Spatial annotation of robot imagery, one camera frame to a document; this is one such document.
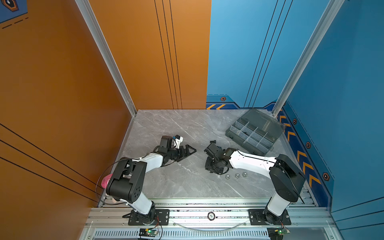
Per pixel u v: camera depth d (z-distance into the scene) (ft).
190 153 2.65
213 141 3.34
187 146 2.71
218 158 2.16
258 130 3.47
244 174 2.85
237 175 2.84
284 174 1.48
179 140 2.85
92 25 2.44
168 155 2.53
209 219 2.42
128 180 1.50
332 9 2.30
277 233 2.30
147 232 2.32
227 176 2.84
